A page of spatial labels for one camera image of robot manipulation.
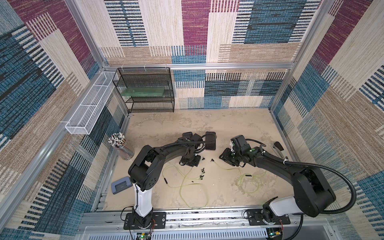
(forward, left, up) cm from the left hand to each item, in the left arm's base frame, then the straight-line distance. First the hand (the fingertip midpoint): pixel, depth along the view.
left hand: (195, 165), depth 92 cm
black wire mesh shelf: (+49, +33, +29) cm, 66 cm away
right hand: (0, -16, +5) cm, 17 cm away
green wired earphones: (-11, +5, -1) cm, 12 cm away
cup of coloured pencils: (+6, +41, +18) cm, 46 cm away
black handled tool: (+8, -51, +4) cm, 52 cm away
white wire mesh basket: (+23, +68, +18) cm, 74 cm away
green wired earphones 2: (-8, -25, 0) cm, 26 cm away
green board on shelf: (+37, +29, +27) cm, 54 cm away
